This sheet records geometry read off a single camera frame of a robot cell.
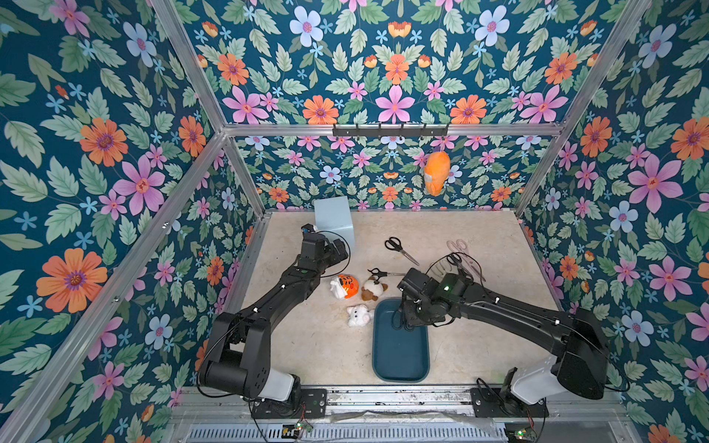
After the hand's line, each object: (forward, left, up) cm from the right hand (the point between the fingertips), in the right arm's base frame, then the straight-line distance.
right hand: (412, 316), depth 78 cm
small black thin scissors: (+21, +10, -10) cm, 25 cm away
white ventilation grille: (-27, +18, -12) cm, 34 cm away
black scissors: (+34, +4, -9) cm, 36 cm away
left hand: (+22, +24, +5) cm, 33 cm away
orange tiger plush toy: (+12, +21, -5) cm, 25 cm away
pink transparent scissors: (+35, -22, -11) cm, 42 cm away
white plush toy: (+3, +16, -7) cm, 18 cm away
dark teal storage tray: (-8, +4, -9) cm, 13 cm away
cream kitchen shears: (+24, -13, -11) cm, 29 cm away
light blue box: (+32, +27, +6) cm, 42 cm away
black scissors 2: (+29, -19, -11) cm, 36 cm away
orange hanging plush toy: (+49, -10, +17) cm, 53 cm away
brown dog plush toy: (+12, +12, -8) cm, 19 cm away
